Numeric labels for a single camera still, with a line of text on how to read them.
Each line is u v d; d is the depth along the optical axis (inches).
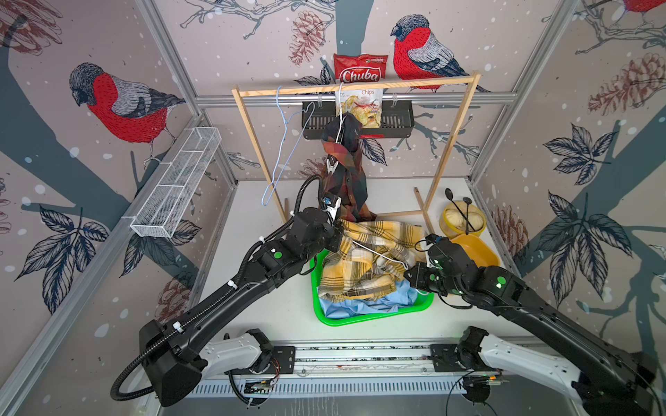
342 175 26.2
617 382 15.3
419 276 24.0
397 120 37.4
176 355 14.9
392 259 29.3
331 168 24.6
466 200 41.6
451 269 20.1
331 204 23.7
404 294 32.0
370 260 29.3
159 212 28.1
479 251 37.2
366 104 33.7
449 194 41.9
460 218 38.9
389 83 24.1
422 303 29.9
